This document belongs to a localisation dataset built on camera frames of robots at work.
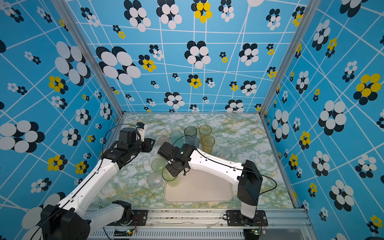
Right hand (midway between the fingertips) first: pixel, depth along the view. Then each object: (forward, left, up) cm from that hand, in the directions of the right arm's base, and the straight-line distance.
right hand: (175, 167), depth 77 cm
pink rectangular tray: (-4, -12, -14) cm, 19 cm away
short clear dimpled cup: (-2, +13, -11) cm, 18 cm away
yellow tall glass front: (+20, -18, -6) cm, 27 cm away
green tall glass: (-7, +1, 0) cm, 7 cm away
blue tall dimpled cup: (+20, -9, -6) cm, 23 cm away
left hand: (+13, +13, +6) cm, 19 cm away
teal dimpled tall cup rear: (+25, +4, -5) cm, 25 cm away
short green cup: (+7, +13, -12) cm, 19 cm away
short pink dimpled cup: (+23, +12, -7) cm, 26 cm away
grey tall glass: (+27, -8, -4) cm, 28 cm away
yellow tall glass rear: (+35, -17, -12) cm, 40 cm away
